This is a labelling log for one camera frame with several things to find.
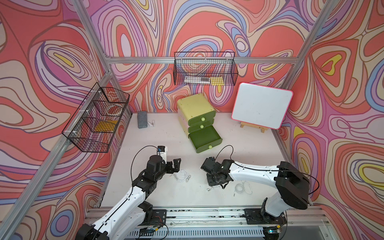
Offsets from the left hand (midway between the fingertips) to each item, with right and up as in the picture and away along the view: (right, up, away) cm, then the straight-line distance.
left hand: (175, 159), depth 83 cm
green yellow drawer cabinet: (+13, +24, +7) cm, 29 cm away
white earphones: (+22, -16, 0) cm, 27 cm away
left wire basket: (-40, +18, -9) cm, 45 cm away
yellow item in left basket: (-32, +19, -11) cm, 39 cm away
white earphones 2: (+3, -10, +5) cm, 12 cm away
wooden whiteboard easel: (+60, +17, +23) cm, 66 cm away
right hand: (+22, -14, 0) cm, 26 cm away
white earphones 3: (+37, -16, +1) cm, 40 cm away
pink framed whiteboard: (+56, +33, +16) cm, 67 cm away
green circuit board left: (-12, -32, -12) cm, 36 cm away
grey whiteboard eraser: (-30, +24, +32) cm, 50 cm away
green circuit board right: (+48, -32, -11) cm, 59 cm away
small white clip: (-21, +20, +28) cm, 41 cm away
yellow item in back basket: (+25, +47, +8) cm, 54 cm away
